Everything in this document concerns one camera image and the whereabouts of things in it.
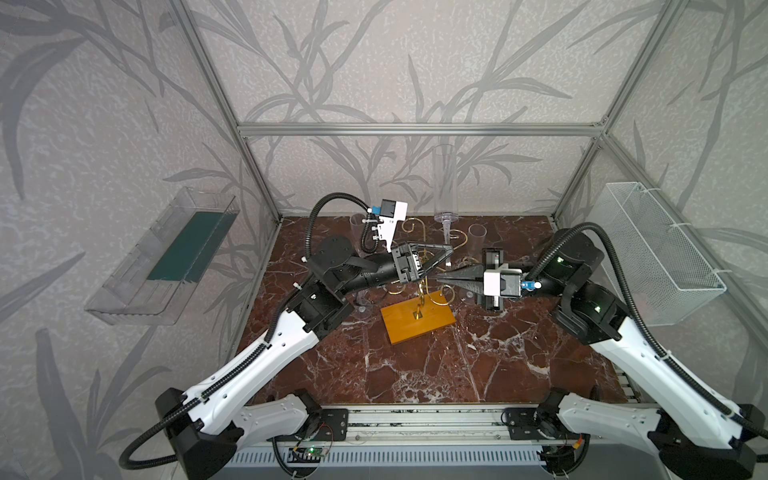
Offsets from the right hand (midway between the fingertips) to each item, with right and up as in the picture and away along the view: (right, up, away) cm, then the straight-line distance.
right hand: (440, 259), depth 49 cm
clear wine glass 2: (-19, -18, +45) cm, 52 cm away
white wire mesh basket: (+48, -4, +12) cm, 49 cm away
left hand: (+2, +2, +1) cm, 3 cm away
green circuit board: (-28, -48, +22) cm, 60 cm away
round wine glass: (+16, +4, +42) cm, 46 cm away
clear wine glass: (+9, +22, +56) cm, 61 cm away
